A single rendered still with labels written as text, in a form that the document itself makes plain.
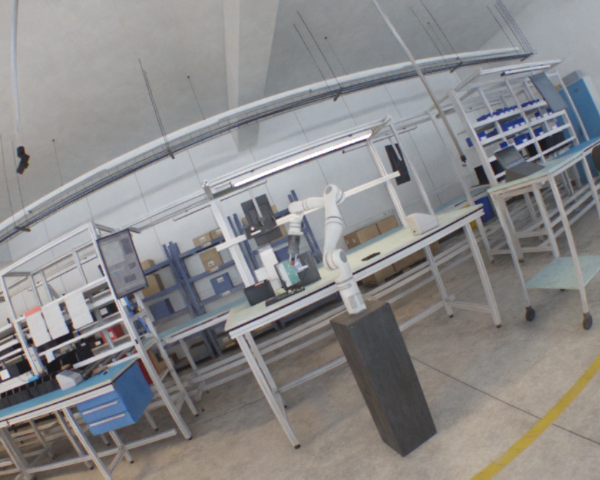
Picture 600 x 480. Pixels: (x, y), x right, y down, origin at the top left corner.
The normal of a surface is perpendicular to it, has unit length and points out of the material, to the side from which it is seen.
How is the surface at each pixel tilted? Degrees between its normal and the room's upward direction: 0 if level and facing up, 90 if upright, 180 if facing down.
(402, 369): 90
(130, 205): 90
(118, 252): 101
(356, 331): 90
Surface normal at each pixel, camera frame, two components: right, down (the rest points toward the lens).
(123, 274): 0.60, -0.06
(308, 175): 0.17, -0.07
